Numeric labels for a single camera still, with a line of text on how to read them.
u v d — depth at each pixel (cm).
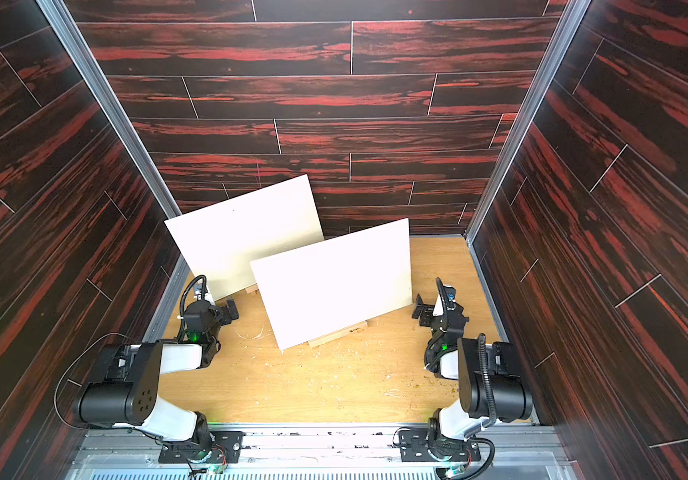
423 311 83
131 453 73
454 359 63
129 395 45
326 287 76
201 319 71
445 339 71
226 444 74
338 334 89
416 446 73
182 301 70
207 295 82
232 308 88
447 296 78
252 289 100
